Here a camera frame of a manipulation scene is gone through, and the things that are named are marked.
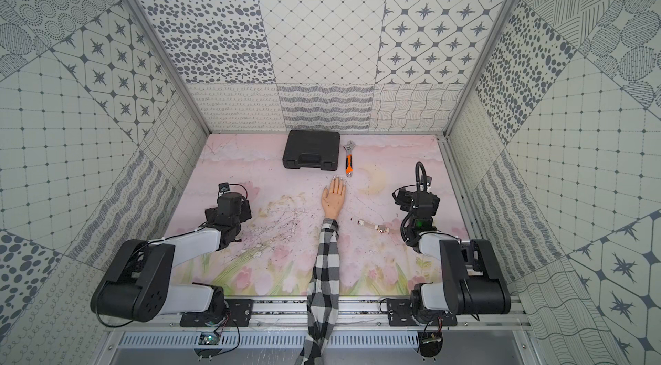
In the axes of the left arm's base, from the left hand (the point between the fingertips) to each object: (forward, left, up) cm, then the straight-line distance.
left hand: (236, 205), depth 92 cm
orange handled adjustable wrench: (+26, -42, -4) cm, 49 cm away
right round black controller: (-38, -65, -9) cm, 76 cm away
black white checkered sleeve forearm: (-29, -34, 0) cm, 45 cm away
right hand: (+6, -66, +2) cm, 66 cm away
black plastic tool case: (+31, -25, -4) cm, 40 cm away
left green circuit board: (-39, -2, -7) cm, 40 cm away
